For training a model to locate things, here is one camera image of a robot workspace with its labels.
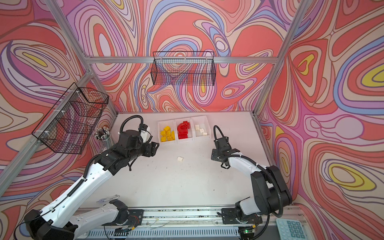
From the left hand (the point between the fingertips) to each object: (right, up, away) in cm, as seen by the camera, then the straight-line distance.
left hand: (154, 142), depth 75 cm
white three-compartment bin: (+20, +2, +23) cm, 31 cm away
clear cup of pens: (-33, +3, +11) cm, 35 cm away
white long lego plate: (+28, +3, +30) cm, 41 cm away
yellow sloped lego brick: (-2, +3, +29) cm, 29 cm away
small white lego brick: (+11, -12, +18) cm, 24 cm away
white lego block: (+23, +8, +33) cm, 40 cm away
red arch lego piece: (+12, +6, +29) cm, 32 cm away
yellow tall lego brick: (+1, +6, +32) cm, 32 cm away
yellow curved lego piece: (+4, +1, +27) cm, 27 cm away
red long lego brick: (+12, +2, +26) cm, 29 cm away
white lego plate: (+26, +5, +32) cm, 42 cm away
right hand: (+38, -12, +17) cm, 44 cm away
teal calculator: (+65, -41, -6) cm, 77 cm away
